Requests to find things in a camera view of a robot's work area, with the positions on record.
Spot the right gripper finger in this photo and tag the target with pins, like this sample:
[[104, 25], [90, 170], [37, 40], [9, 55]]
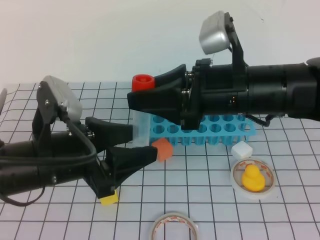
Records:
[[164, 101], [171, 76]]

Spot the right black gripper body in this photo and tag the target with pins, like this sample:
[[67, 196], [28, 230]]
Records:
[[215, 90]]

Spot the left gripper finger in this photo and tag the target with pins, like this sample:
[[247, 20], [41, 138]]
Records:
[[121, 163], [108, 134]]

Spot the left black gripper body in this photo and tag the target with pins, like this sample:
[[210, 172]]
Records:
[[70, 154]]

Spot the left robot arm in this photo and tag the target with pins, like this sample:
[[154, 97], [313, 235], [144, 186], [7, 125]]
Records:
[[17, 175]]

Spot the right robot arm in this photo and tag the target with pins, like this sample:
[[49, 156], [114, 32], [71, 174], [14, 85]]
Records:
[[183, 98]]

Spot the blue test tube rack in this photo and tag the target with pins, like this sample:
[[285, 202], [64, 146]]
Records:
[[213, 129]]

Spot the yellow foam cube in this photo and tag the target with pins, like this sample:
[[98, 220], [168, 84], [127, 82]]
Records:
[[111, 199]]

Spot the orange foam cube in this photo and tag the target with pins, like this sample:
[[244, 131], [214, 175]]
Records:
[[164, 149]]

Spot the white foam cube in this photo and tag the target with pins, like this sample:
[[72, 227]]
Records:
[[241, 150]]

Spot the tape roll at bottom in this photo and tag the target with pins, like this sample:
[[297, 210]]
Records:
[[173, 217]]

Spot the yellow rubber duck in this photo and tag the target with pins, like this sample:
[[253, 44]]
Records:
[[252, 179]]

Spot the grid patterned table mat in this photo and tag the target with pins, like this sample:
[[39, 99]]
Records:
[[194, 182]]

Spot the tape roll around duck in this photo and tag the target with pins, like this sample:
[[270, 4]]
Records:
[[236, 179]]

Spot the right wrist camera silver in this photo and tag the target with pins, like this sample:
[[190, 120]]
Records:
[[215, 32]]

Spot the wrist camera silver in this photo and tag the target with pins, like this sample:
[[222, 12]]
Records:
[[64, 97], [215, 32]]

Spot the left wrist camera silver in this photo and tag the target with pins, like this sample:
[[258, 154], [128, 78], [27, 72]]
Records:
[[64, 97]]

